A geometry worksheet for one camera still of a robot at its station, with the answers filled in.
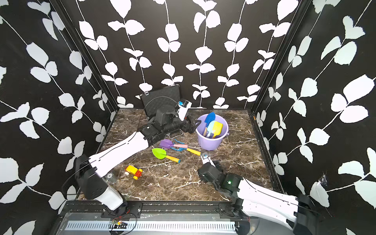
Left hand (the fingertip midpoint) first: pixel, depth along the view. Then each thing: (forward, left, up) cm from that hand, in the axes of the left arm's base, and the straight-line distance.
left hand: (194, 115), depth 72 cm
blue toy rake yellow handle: (+5, +12, -34) cm, 36 cm away
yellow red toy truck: (-16, +36, -29) cm, 49 cm away
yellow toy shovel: (+8, -16, -24) cm, 30 cm away
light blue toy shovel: (+9, -11, -24) cm, 28 cm away
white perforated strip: (-42, +22, -34) cm, 59 cm away
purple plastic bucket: (0, -13, -28) cm, 31 cm away
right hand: (-16, -5, -23) cm, 28 cm away
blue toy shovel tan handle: (+14, -12, -18) cm, 26 cm away
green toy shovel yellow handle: (-3, +22, -34) cm, 41 cm away
